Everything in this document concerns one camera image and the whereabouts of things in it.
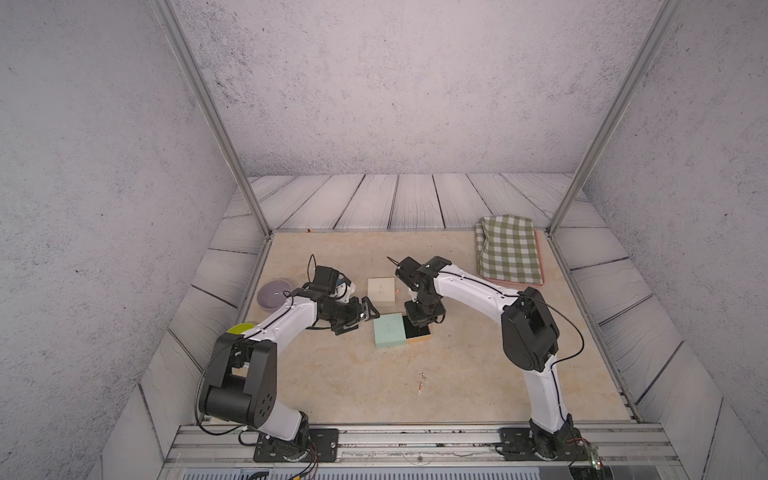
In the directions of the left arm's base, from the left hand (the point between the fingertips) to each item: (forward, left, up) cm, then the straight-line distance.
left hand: (373, 319), depth 86 cm
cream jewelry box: (+13, -2, -6) cm, 15 cm away
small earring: (-13, -14, -9) cm, 21 cm away
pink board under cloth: (+17, -53, -8) cm, 56 cm away
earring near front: (-16, -13, -9) cm, 23 cm away
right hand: (0, -14, -3) cm, 14 cm away
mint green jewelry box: (-1, -5, -5) cm, 7 cm away
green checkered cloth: (+32, -50, -8) cm, 60 cm away
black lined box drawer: (-2, -13, -6) cm, 14 cm away
